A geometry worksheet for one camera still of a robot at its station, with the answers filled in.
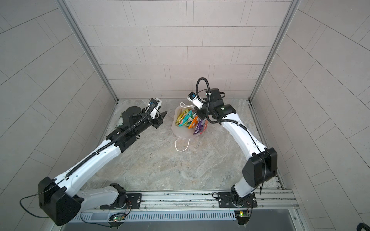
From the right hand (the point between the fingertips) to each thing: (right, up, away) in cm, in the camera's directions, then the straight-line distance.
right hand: (195, 105), depth 80 cm
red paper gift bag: (-5, -11, +10) cm, 15 cm away
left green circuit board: (-35, -51, -16) cm, 64 cm away
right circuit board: (+22, -53, -12) cm, 59 cm away
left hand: (-15, -2, -8) cm, 17 cm away
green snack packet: (-52, -11, +19) cm, 57 cm away
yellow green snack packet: (-8, -7, +10) cm, 15 cm away
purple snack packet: (+2, -12, +7) cm, 14 cm away
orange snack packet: (-1, -11, +10) cm, 14 cm away
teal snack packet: (-5, -6, +9) cm, 12 cm away
